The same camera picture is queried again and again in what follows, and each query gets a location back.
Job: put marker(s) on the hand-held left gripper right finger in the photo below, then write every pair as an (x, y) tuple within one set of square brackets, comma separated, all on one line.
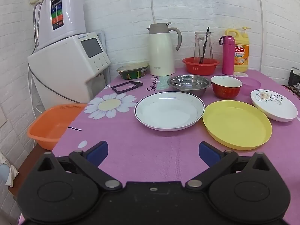
[(207, 151)]

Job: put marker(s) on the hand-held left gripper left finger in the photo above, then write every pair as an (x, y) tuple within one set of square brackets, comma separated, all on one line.
[(98, 151)]

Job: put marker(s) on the red bowl with white interior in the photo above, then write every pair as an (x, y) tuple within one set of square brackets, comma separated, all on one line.
[(225, 91)]

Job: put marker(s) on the stainless steel bowl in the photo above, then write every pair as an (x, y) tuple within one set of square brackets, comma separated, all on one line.
[(187, 82)]

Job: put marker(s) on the yellow plastic plate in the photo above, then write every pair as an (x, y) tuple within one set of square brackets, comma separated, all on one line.
[(236, 124)]

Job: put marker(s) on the pink floral tablecloth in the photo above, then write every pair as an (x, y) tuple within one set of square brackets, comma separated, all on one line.
[(140, 145)]

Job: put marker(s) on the orange plastic basin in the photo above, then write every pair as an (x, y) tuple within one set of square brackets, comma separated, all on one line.
[(51, 126)]

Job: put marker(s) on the white plate with blue rim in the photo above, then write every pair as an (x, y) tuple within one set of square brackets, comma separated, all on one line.
[(168, 114)]

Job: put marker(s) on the brown wooden stool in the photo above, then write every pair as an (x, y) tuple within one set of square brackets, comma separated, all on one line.
[(28, 164)]

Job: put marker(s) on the purple plastic bowl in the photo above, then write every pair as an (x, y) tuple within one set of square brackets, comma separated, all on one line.
[(253, 85)]

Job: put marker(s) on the white floral deep plate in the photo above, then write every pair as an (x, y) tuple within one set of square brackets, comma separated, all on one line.
[(276, 110)]

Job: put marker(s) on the red plastic basket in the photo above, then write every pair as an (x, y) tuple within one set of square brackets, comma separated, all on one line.
[(199, 69)]

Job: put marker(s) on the green instant noodle bowl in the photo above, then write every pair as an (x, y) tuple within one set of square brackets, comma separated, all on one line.
[(132, 73)]

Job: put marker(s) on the white water dispenser with screen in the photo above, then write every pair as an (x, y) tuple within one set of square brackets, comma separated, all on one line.
[(65, 70)]

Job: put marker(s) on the crumpled white tissue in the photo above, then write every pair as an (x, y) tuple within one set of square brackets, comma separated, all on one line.
[(9, 175)]

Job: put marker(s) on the pink thermos bottle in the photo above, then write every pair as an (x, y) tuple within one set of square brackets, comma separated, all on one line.
[(228, 56)]

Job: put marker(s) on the yellow detergent bottle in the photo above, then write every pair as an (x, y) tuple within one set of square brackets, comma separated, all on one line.
[(241, 56)]

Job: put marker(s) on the clear glass pitcher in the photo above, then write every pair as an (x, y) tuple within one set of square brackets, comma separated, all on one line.
[(204, 46)]

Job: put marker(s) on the dark patterned cloth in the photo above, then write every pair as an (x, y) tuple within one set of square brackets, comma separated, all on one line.
[(291, 89)]

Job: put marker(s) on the cream thermos jug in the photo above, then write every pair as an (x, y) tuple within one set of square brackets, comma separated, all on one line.
[(160, 51)]

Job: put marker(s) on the black stirring stick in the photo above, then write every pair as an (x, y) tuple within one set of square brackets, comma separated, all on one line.
[(206, 37)]

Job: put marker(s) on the black box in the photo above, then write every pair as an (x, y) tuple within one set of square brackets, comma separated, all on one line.
[(294, 77)]

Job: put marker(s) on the white water purifier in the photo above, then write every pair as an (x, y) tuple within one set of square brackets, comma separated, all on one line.
[(70, 9)]

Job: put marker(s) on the black rectangular frame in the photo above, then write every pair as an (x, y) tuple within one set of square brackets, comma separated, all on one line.
[(138, 84)]

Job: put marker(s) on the white wall pipe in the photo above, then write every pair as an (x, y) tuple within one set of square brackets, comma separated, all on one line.
[(260, 16)]

